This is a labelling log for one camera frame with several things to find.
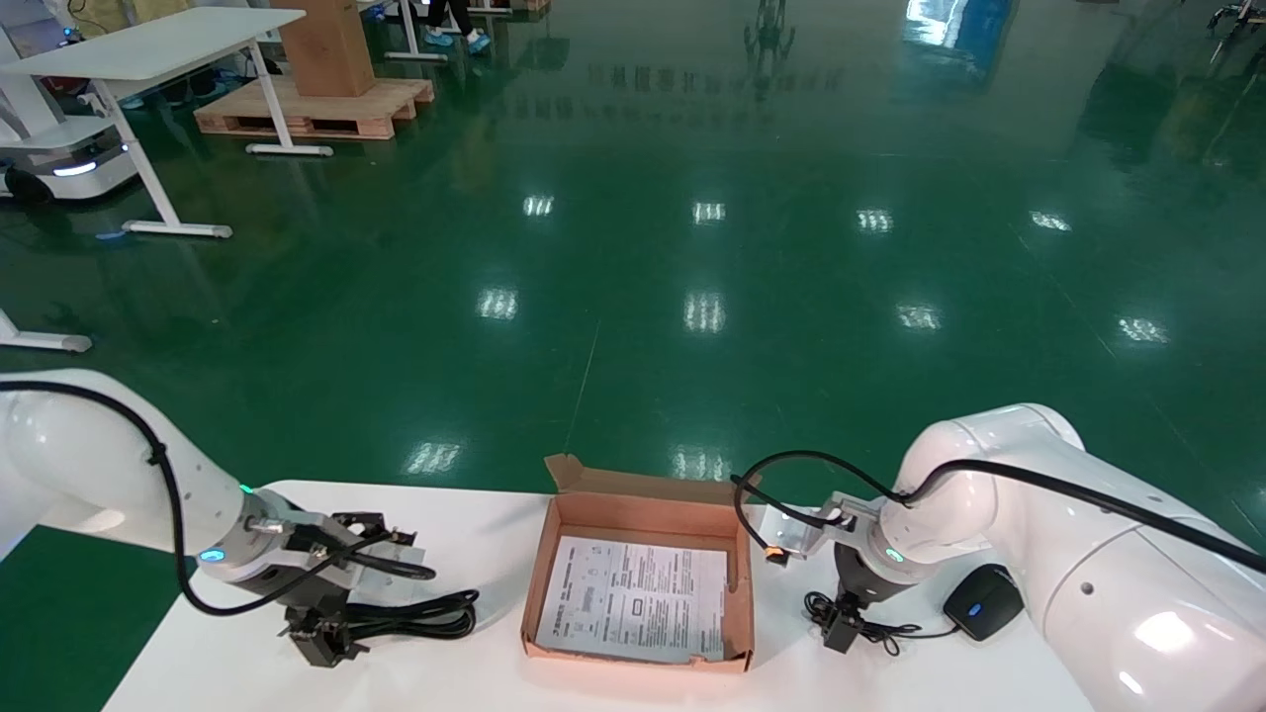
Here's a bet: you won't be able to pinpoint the thin black mouse cable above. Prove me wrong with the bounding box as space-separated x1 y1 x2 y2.
803 590 955 657

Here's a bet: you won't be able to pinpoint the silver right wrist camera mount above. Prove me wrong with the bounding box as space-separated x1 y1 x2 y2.
764 491 871 565

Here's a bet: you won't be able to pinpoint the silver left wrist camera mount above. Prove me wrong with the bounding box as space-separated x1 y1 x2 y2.
297 509 428 604

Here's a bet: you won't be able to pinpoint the black coiled power cable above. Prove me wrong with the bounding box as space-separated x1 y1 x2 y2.
341 590 481 642

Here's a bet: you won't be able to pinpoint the wooden pallet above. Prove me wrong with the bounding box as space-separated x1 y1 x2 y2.
193 77 434 141

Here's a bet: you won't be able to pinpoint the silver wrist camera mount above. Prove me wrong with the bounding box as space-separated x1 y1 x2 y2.
297 509 428 604
764 491 871 565

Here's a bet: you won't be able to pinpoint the white printed instruction sheet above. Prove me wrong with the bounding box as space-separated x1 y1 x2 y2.
537 535 730 665

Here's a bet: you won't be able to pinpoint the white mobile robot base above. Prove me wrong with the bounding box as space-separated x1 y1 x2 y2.
0 74 139 207

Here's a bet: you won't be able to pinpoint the distant metal stand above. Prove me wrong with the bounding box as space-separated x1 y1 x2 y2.
1207 0 1266 43

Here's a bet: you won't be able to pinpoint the distant white desk legs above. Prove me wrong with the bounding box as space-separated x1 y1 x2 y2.
384 0 513 62

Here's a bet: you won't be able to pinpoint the large white desk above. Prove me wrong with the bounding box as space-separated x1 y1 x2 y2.
0 8 334 239

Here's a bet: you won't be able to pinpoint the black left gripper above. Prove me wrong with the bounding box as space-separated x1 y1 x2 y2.
252 566 366 668

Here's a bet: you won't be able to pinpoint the person with black leggings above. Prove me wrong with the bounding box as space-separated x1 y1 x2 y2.
425 0 494 56

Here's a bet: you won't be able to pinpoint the person in yellow gown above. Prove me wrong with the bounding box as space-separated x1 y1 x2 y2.
74 0 196 41

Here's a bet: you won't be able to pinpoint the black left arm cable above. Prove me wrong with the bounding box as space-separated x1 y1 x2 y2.
0 381 437 617

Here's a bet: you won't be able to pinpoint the black computer mouse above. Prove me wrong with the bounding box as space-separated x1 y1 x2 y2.
943 564 1025 642

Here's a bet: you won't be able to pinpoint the white desk foot bar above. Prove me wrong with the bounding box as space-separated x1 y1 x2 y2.
0 311 93 354

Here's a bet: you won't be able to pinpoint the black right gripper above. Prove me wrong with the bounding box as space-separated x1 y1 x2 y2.
823 542 916 652

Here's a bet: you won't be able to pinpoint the tall brown cardboard carton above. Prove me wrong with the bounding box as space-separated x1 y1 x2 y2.
269 0 377 98

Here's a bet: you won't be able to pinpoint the brown cardboard storage box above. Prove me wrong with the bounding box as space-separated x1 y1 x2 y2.
521 454 763 675

